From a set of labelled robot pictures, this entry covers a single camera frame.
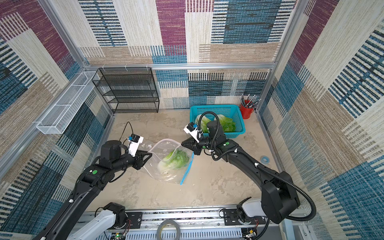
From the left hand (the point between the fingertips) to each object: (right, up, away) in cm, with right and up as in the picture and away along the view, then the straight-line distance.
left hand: (149, 153), depth 74 cm
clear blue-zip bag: (+8, -6, +9) cm, 13 cm away
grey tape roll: (+6, -34, -5) cm, 35 cm away
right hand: (+18, +4, +3) cm, 18 cm away
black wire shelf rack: (-25, +39, +35) cm, 58 cm away
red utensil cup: (+59, +23, +35) cm, 73 cm away
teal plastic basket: (+51, +23, +36) cm, 67 cm away
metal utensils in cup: (+62, +30, +37) cm, 78 cm away
